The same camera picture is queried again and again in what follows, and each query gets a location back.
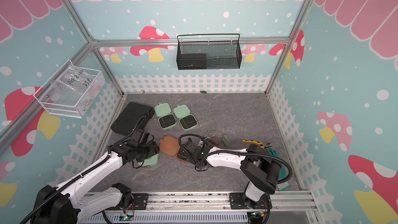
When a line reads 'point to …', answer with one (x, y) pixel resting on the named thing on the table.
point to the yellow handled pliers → (263, 145)
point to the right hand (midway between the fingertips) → (190, 158)
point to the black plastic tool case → (134, 116)
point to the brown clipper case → (170, 145)
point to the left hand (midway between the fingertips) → (155, 153)
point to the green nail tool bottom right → (225, 140)
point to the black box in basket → (193, 61)
